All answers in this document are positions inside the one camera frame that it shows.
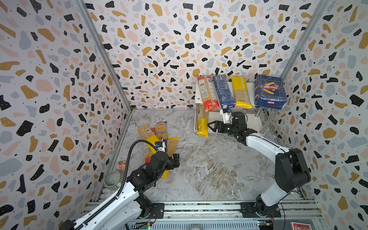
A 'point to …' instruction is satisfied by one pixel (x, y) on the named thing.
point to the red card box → (299, 226)
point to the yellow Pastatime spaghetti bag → (241, 94)
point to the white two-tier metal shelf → (254, 117)
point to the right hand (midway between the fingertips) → (209, 123)
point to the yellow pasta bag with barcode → (147, 133)
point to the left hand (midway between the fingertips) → (173, 154)
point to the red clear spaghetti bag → (209, 93)
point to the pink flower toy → (122, 165)
